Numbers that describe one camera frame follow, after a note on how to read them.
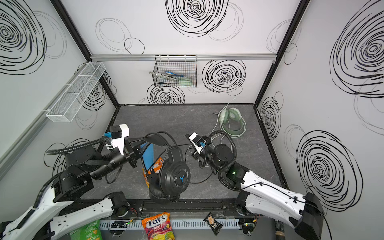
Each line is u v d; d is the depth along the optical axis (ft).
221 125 3.35
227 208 2.42
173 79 2.83
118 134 1.38
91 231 2.10
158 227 2.16
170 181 1.25
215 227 2.23
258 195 1.60
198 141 1.65
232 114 3.48
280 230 2.15
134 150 1.47
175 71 2.92
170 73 2.99
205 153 1.84
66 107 2.39
